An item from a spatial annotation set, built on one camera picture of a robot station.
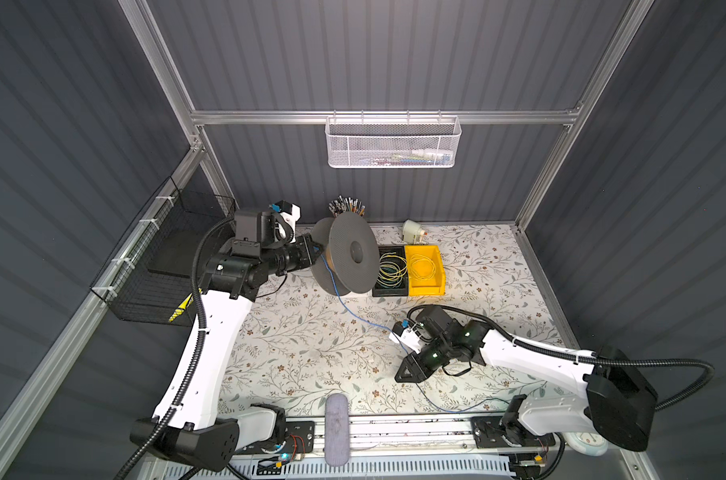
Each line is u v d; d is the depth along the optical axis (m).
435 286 1.01
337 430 0.72
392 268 1.05
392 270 1.04
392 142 1.24
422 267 1.05
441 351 0.67
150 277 0.70
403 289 0.96
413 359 0.68
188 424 0.37
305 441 0.73
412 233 1.11
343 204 1.03
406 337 0.73
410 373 0.70
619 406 0.41
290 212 0.61
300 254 0.59
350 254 0.67
